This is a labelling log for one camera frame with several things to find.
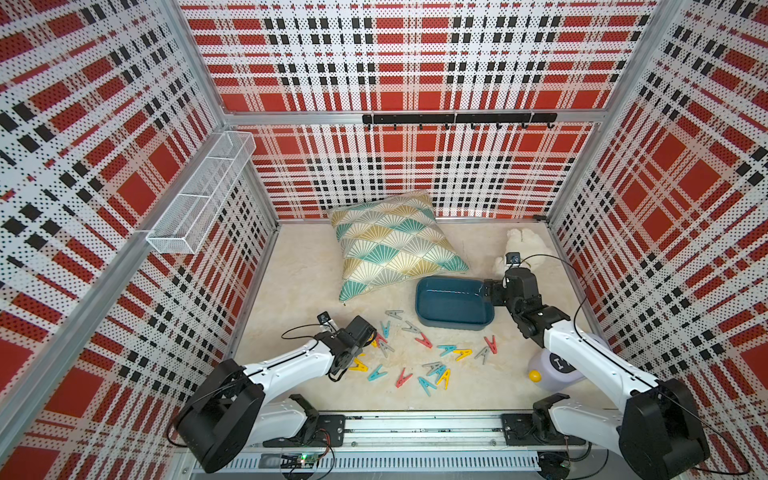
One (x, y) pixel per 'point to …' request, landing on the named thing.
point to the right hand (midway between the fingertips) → (507, 280)
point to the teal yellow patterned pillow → (390, 240)
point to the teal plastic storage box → (452, 303)
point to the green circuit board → (301, 460)
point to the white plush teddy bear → (534, 252)
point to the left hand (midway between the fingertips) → (349, 345)
